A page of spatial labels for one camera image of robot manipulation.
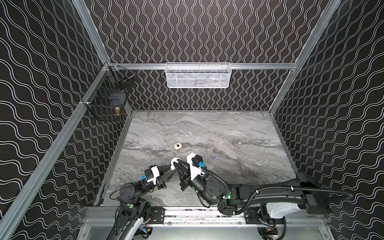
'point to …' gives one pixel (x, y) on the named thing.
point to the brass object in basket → (117, 111)
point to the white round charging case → (175, 160)
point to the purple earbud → (215, 158)
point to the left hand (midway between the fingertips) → (177, 167)
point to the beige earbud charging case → (177, 146)
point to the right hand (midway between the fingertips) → (175, 163)
